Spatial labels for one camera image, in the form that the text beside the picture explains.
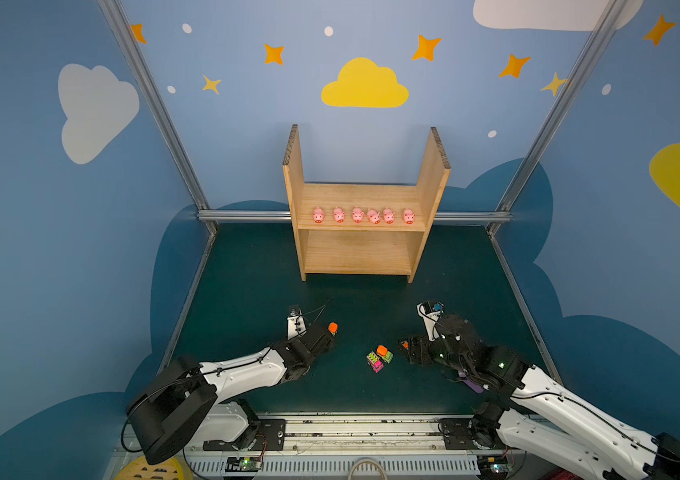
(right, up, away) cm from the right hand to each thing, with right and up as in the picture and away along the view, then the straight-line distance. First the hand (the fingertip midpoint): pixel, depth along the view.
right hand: (412, 335), depth 77 cm
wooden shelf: (-12, +28, +8) cm, 32 cm away
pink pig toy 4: (-14, +32, +7) cm, 36 cm away
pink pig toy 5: (-19, +32, +7) cm, 38 cm away
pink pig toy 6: (-25, +32, +7) cm, 42 cm away
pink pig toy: (0, +32, +7) cm, 33 cm away
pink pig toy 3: (-10, +32, +7) cm, 34 cm away
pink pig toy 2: (-5, +32, +7) cm, 34 cm away
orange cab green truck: (-21, -1, +14) cm, 25 cm away
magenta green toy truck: (-9, -10, +7) cm, 15 cm away
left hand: (-28, -3, +12) cm, 31 cm away
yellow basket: (-65, -29, -9) cm, 72 cm away
